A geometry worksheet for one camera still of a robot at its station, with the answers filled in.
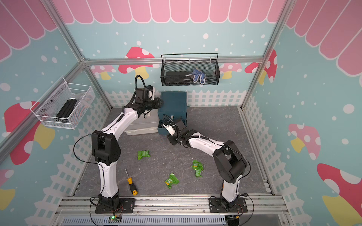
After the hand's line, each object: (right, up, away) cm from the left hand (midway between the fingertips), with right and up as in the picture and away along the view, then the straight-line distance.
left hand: (162, 103), depth 94 cm
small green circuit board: (-21, -63, -21) cm, 70 cm away
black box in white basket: (-44, -6, -24) cm, 50 cm away
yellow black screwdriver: (-15, -50, -13) cm, 53 cm away
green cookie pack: (-13, -34, -1) cm, 36 cm away
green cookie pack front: (+8, -47, -12) cm, 49 cm away
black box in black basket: (+11, +16, -2) cm, 20 cm away
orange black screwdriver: (+37, -49, -15) cm, 63 cm away
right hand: (+6, -20, -3) cm, 22 cm away
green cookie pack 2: (+24, -40, -7) cm, 47 cm away
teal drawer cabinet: (+9, -3, -4) cm, 10 cm away
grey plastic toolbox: (-11, -13, +3) cm, 17 cm away
